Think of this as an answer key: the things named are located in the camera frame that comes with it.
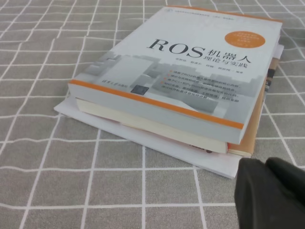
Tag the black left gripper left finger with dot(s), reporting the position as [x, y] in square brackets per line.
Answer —
[261, 202]

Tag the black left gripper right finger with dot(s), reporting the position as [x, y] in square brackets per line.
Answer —
[290, 177]

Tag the white ROS robotics book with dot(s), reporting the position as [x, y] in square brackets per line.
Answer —
[196, 70]

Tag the orange-spined middle book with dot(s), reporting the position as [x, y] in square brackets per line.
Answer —
[245, 148]

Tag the white bottom booklet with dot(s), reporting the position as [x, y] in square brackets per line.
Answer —
[225, 165]

